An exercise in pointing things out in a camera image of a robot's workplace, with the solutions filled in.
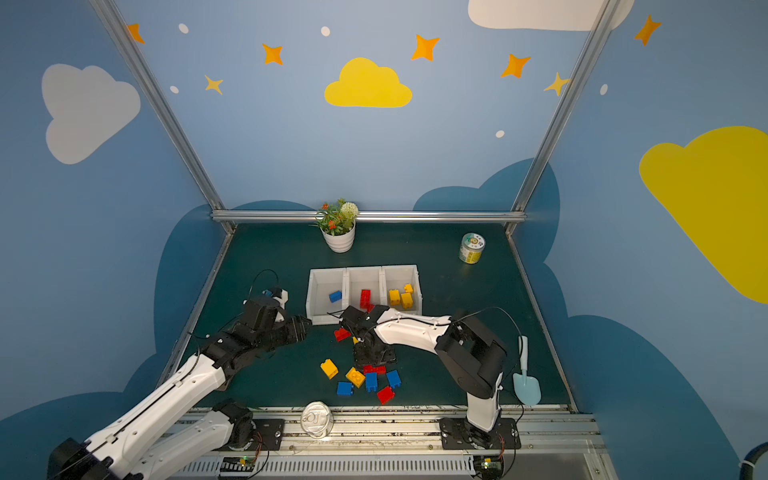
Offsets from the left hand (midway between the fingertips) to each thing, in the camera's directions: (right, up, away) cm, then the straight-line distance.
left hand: (304, 321), depth 81 cm
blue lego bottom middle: (+19, -16, -1) cm, 25 cm away
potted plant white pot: (+6, +30, +22) cm, 37 cm away
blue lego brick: (+5, +4, +19) cm, 20 cm away
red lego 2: (+18, -14, +1) cm, 23 cm away
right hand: (+19, -13, +4) cm, 23 cm away
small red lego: (+17, +1, +17) cm, 24 cm away
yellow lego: (+30, +3, +17) cm, 35 cm away
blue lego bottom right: (+25, -17, +2) cm, 30 cm away
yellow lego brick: (+25, +4, +17) cm, 31 cm away
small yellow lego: (+31, +7, +20) cm, 38 cm away
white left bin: (+2, +5, +21) cm, 22 cm away
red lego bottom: (+23, -20, -1) cm, 30 cm away
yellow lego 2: (+6, -14, +2) cm, 16 cm away
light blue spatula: (+61, -17, -2) cm, 64 cm away
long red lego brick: (+16, +3, +18) cm, 24 cm away
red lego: (+9, -6, +9) cm, 14 cm away
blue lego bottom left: (+11, -19, +1) cm, 22 cm away
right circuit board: (+48, -35, -8) cm, 60 cm away
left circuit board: (-14, -34, -8) cm, 38 cm away
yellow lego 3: (+14, -17, +3) cm, 22 cm away
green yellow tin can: (+53, +21, +25) cm, 63 cm away
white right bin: (+28, +7, +21) cm, 35 cm away
